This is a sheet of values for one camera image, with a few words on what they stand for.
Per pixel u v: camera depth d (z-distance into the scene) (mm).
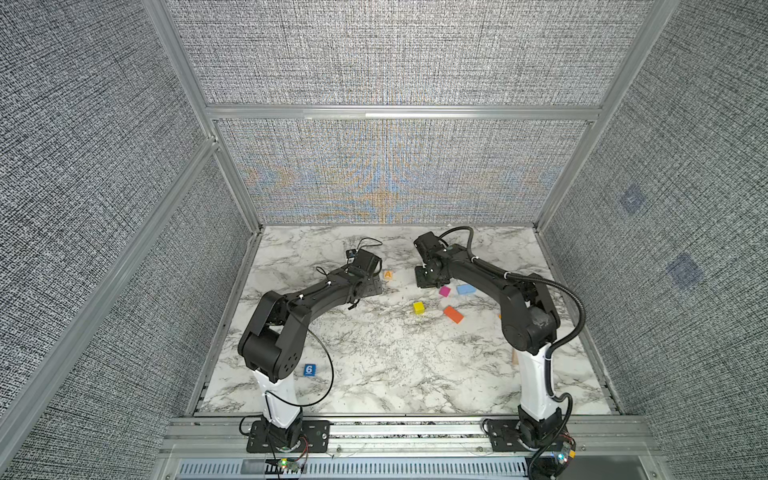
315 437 736
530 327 547
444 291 1003
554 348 548
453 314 957
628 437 748
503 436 732
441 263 718
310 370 834
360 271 746
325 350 876
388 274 1033
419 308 949
